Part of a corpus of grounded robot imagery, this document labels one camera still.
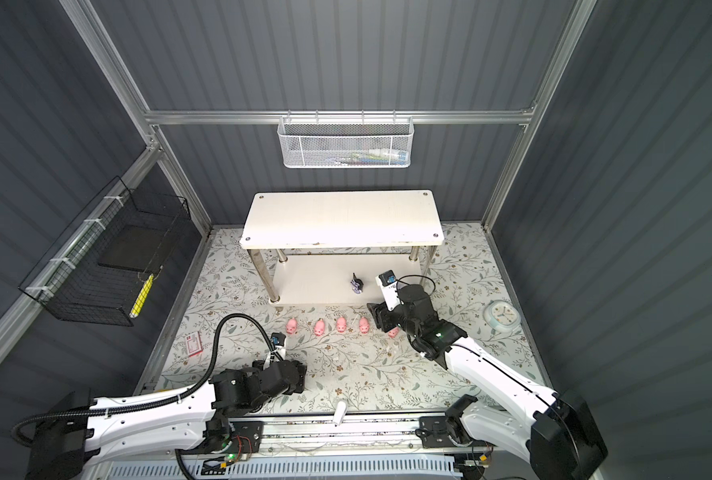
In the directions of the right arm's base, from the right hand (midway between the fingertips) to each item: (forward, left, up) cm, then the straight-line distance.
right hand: (381, 301), depth 81 cm
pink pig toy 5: (-2, -3, -15) cm, 16 cm away
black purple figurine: (+8, +7, -4) cm, 12 cm away
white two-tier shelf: (+32, +19, -13) cm, 39 cm away
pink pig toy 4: (-1, +5, -14) cm, 15 cm away
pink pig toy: (-1, +28, -13) cm, 31 cm away
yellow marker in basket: (-5, +56, +13) cm, 58 cm away
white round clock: (+3, -38, -13) cm, 40 cm away
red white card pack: (-6, +56, -13) cm, 58 cm away
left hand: (-14, +24, -12) cm, 30 cm away
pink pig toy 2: (-1, +19, -14) cm, 23 cm away
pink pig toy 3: (0, +12, -13) cm, 18 cm away
